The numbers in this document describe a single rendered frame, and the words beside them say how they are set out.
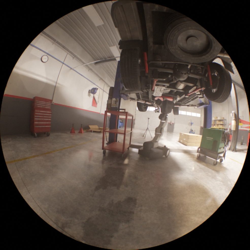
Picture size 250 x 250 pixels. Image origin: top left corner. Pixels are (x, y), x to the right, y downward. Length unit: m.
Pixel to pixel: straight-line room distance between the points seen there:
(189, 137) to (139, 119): 8.52
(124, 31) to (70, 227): 1.92
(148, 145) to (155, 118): 9.87
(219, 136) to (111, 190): 2.14
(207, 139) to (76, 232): 2.51
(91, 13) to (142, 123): 11.23
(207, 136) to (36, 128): 4.49
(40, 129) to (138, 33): 3.21
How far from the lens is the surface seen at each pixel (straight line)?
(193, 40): 1.30
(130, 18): 1.26
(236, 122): 4.61
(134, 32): 1.35
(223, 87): 1.77
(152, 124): 11.42
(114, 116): 2.62
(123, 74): 1.29
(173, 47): 1.26
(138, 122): 11.45
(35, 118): 3.05
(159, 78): 2.00
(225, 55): 1.70
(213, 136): 2.29
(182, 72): 1.56
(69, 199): 0.91
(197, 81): 2.15
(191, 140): 3.91
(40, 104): 3.23
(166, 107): 2.14
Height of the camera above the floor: 0.69
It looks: 2 degrees down
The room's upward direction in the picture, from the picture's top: 5 degrees clockwise
